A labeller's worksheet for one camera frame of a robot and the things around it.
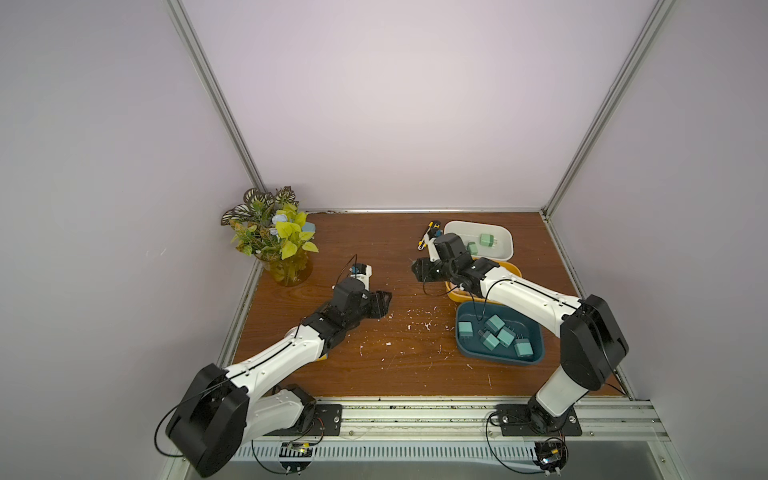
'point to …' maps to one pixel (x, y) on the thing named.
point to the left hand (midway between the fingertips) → (391, 295)
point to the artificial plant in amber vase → (269, 227)
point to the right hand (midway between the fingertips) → (419, 259)
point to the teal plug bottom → (489, 340)
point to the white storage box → (504, 245)
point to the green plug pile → (486, 239)
